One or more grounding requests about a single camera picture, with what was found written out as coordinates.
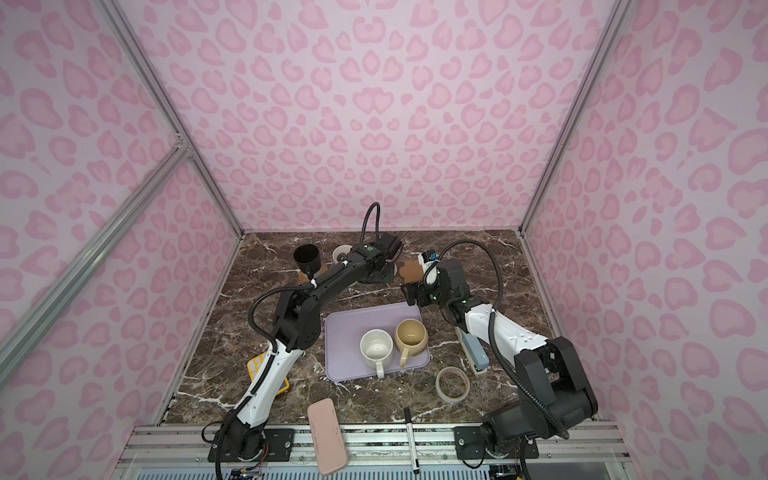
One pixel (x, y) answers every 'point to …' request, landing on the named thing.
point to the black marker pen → (411, 440)
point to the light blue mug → (342, 248)
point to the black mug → (308, 258)
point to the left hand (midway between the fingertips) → (387, 271)
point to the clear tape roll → (452, 384)
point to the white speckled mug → (377, 348)
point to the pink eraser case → (326, 436)
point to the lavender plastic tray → (343, 328)
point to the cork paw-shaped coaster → (412, 271)
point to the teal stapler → (474, 351)
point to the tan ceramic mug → (411, 337)
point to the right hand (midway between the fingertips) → (416, 281)
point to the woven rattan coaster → (303, 278)
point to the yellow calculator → (254, 367)
